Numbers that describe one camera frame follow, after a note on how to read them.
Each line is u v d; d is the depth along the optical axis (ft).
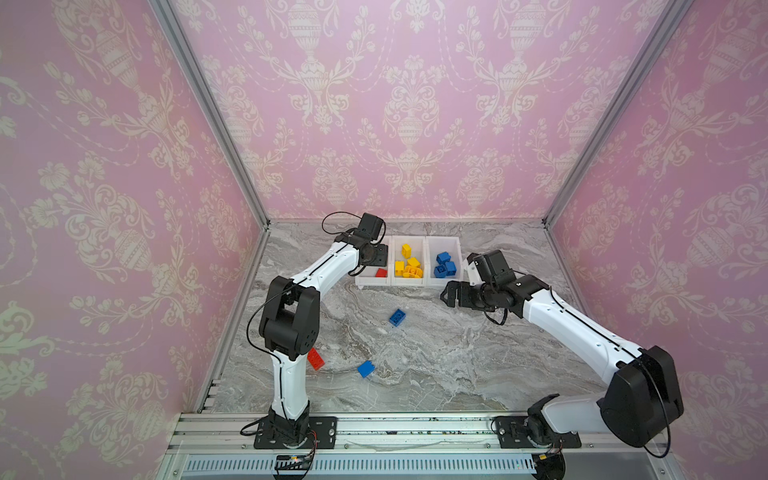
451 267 3.28
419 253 3.45
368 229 2.49
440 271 3.34
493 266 2.12
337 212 2.67
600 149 3.12
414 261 3.46
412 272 3.34
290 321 1.69
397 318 3.08
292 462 2.40
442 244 3.49
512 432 2.40
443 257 3.49
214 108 2.86
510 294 1.93
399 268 3.37
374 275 3.42
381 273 3.39
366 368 2.79
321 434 2.43
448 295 2.55
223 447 2.40
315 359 2.79
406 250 3.54
